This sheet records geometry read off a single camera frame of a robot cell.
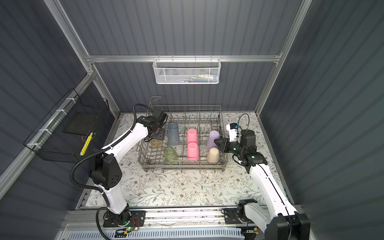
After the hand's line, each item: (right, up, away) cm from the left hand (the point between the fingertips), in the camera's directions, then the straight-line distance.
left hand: (155, 134), depth 89 cm
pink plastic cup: (+23, -10, -3) cm, 25 cm away
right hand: (+36, -4, -12) cm, 38 cm away
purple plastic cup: (+35, -1, -2) cm, 35 cm away
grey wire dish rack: (+31, +10, +17) cm, 37 cm away
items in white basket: (+27, +35, +4) cm, 44 cm away
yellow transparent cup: (-1, -6, +3) cm, 7 cm away
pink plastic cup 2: (+22, -1, +2) cm, 23 cm away
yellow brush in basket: (-27, -4, -20) cm, 34 cm away
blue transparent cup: (+10, -3, +5) cm, 12 cm away
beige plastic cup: (+34, -12, -7) cm, 37 cm away
